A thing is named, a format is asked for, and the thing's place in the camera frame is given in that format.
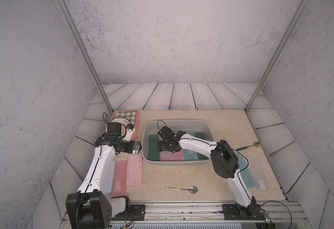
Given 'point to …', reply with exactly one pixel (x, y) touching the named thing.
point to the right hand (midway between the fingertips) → (163, 148)
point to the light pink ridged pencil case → (134, 170)
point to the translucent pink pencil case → (178, 155)
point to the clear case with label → (261, 179)
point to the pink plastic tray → (136, 123)
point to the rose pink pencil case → (119, 186)
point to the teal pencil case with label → (189, 154)
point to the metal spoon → (192, 189)
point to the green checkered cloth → (130, 115)
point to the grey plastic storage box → (151, 127)
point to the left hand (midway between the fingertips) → (135, 145)
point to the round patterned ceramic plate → (123, 121)
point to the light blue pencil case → (109, 185)
